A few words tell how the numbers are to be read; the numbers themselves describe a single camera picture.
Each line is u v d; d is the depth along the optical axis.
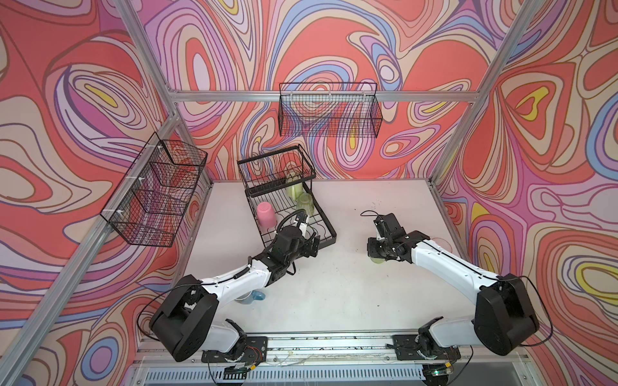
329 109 0.96
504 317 0.42
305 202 1.01
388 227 0.68
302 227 0.75
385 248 0.66
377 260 0.93
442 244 0.89
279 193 1.11
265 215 0.93
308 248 0.77
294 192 1.04
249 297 0.75
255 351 0.72
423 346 0.66
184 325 0.42
